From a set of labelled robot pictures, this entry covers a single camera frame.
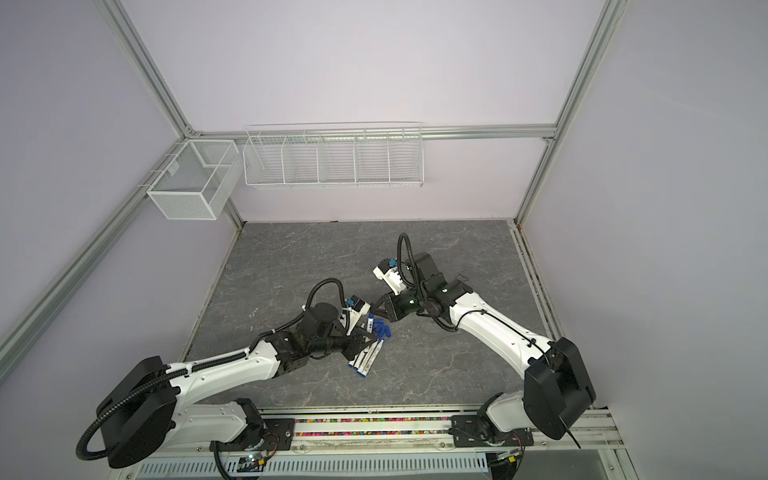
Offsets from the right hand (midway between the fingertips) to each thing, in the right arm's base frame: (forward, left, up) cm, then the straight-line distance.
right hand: (374, 315), depth 77 cm
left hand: (-4, 0, -6) cm, 7 cm away
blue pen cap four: (+3, -3, -16) cm, 17 cm away
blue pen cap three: (+3, -1, -16) cm, 16 cm away
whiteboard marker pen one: (-2, +1, -1) cm, 2 cm away
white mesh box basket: (+44, +60, +11) cm, 75 cm away
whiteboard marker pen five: (-5, +1, -16) cm, 17 cm away
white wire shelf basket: (+51, +15, +15) cm, 55 cm away
